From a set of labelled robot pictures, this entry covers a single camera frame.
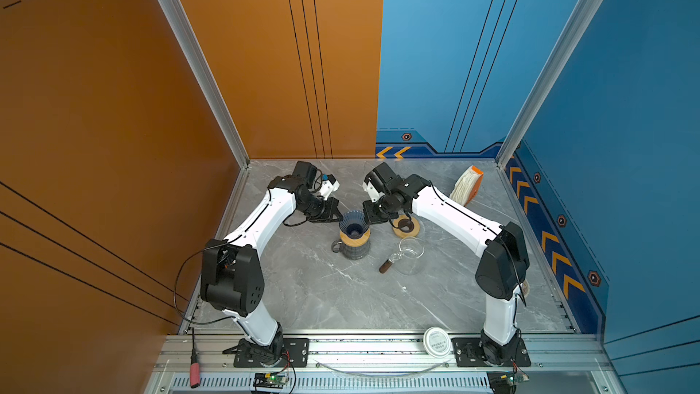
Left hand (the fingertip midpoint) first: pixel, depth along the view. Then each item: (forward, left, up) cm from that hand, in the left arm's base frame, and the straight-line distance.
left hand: (342, 216), depth 85 cm
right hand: (-1, -7, 0) cm, 7 cm away
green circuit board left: (-41, +17, -16) cm, 47 cm away
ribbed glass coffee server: (-7, -4, -11) cm, 13 cm away
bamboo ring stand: (+4, -23, -13) cm, 27 cm away
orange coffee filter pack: (+18, -45, -5) cm, 49 cm away
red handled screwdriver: (-38, +37, -14) cm, 55 cm away
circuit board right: (-40, -44, -16) cm, 62 cm away
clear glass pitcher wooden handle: (-10, -21, -9) cm, 25 cm away
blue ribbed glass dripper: (-1, -4, -3) cm, 5 cm away
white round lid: (-33, -26, -8) cm, 43 cm away
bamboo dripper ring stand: (-6, -4, -5) cm, 9 cm away
